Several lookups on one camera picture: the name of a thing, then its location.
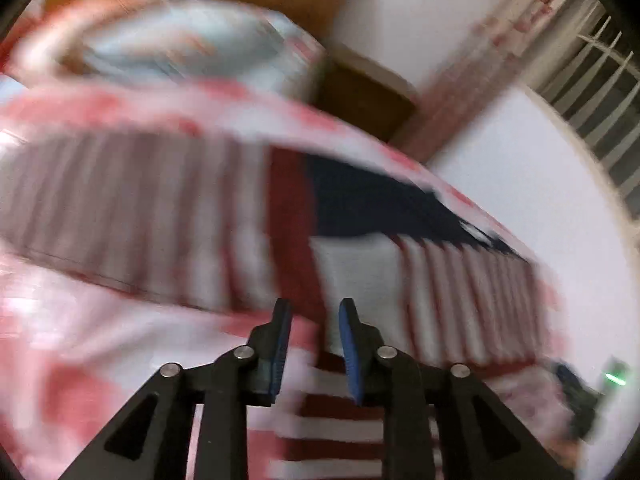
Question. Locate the pink checkered bed sheet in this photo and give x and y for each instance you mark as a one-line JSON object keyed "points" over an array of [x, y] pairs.
{"points": [[75, 359]]}

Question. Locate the pink floral curtain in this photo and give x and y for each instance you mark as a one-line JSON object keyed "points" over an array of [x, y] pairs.
{"points": [[490, 58]]}

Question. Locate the red white striped sweater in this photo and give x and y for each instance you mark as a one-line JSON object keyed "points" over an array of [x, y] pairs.
{"points": [[250, 229]]}

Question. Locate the dark wooden nightstand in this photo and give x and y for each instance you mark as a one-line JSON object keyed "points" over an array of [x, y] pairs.
{"points": [[363, 93]]}

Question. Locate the white window grille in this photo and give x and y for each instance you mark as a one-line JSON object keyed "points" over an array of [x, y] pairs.
{"points": [[596, 90]]}

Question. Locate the floral folded quilt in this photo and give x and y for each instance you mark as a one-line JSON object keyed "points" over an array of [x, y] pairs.
{"points": [[185, 39]]}

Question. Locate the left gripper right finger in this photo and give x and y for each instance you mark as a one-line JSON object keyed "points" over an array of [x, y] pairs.
{"points": [[437, 421]]}

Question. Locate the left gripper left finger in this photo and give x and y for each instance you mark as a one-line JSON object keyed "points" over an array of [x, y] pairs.
{"points": [[192, 422]]}

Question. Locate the orange floral pillow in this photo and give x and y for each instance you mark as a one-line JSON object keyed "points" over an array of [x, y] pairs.
{"points": [[42, 54]]}

